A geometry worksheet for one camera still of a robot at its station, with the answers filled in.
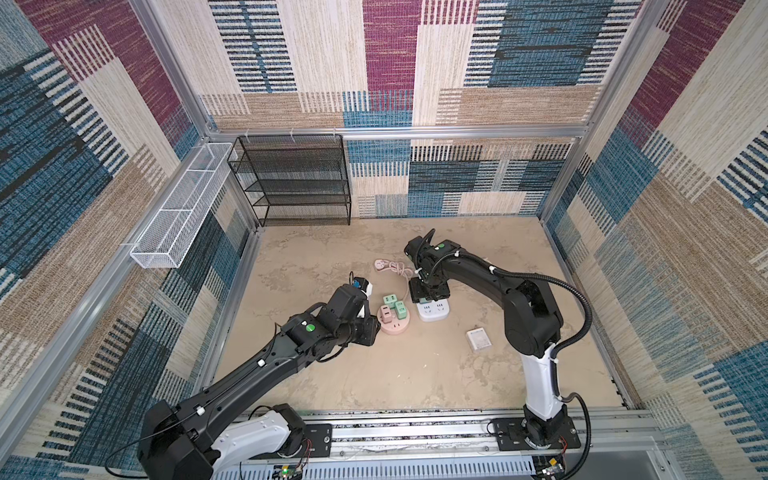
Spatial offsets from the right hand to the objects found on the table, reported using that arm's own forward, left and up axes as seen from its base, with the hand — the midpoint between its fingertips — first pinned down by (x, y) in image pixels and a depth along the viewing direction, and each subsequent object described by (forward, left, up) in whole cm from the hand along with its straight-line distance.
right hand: (426, 300), depth 92 cm
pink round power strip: (-7, +9, -3) cm, 12 cm away
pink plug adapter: (-5, +13, +2) cm, 14 cm away
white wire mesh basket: (+3, +63, +28) cm, 69 cm away
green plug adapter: (0, +11, +1) cm, 11 cm away
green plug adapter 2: (-3, +8, +1) cm, 9 cm away
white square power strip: (-2, -2, -3) cm, 4 cm away
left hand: (-11, +15, +10) cm, 21 cm away
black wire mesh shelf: (+44, +44, +13) cm, 63 cm away
